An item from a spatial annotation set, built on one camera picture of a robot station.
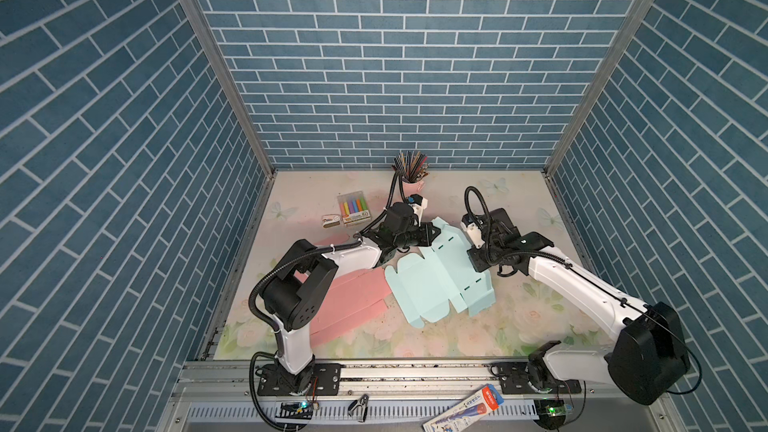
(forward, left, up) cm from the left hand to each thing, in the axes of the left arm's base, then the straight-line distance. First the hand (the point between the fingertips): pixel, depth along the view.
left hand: (442, 232), depth 87 cm
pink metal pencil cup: (+21, +8, -3) cm, 22 cm away
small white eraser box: (+13, +36, -12) cm, 40 cm away
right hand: (-5, -8, -1) cm, 10 cm away
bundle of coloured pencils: (+28, +8, 0) cm, 29 cm away
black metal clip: (-40, +22, -13) cm, 48 cm away
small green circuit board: (-41, +39, -16) cm, 58 cm away
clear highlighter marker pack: (+19, +28, -12) cm, 36 cm away
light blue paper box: (-11, +4, -13) cm, 18 cm away
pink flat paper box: (-17, +25, -12) cm, 33 cm away
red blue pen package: (-43, -2, -11) cm, 44 cm away
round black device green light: (-43, -23, -13) cm, 50 cm away
